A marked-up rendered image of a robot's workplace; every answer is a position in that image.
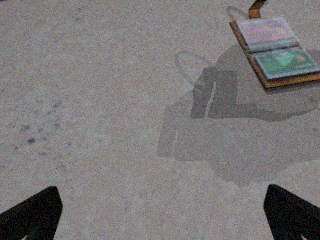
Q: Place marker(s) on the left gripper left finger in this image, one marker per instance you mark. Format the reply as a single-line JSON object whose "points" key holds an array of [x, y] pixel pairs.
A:
{"points": [[37, 216]]}

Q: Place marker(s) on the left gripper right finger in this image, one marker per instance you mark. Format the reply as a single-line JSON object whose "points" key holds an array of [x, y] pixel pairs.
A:
{"points": [[289, 215]]}

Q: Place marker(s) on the clear plastic sheet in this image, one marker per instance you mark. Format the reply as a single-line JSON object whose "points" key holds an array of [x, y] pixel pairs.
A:
{"points": [[266, 32]]}

